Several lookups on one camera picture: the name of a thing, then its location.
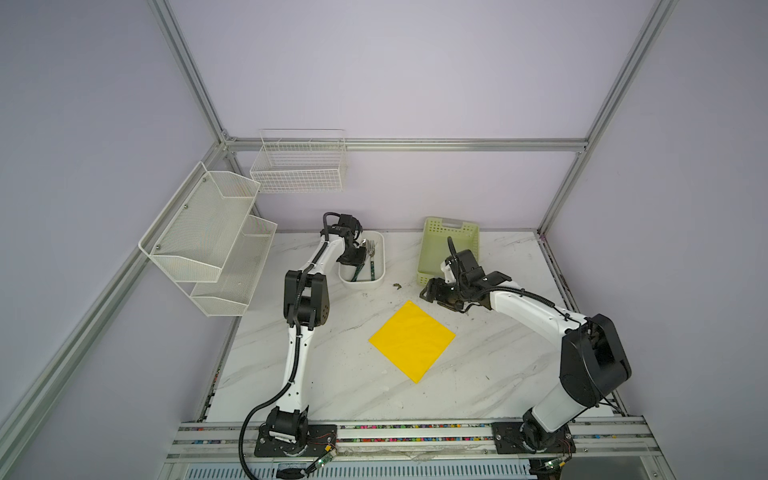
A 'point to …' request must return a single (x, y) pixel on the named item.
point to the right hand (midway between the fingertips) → (425, 296)
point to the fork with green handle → (371, 252)
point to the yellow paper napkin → (412, 340)
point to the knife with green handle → (358, 270)
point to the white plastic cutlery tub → (347, 271)
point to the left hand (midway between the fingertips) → (357, 262)
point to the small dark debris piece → (398, 285)
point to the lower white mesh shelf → (229, 296)
